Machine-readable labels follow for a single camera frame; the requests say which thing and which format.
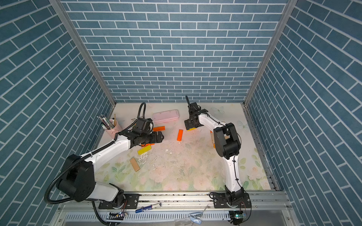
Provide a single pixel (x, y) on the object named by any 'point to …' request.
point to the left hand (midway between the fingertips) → (161, 138)
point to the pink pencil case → (166, 116)
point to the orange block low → (179, 138)
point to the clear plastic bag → (196, 217)
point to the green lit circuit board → (237, 216)
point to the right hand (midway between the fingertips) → (193, 124)
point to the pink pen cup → (112, 132)
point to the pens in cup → (105, 122)
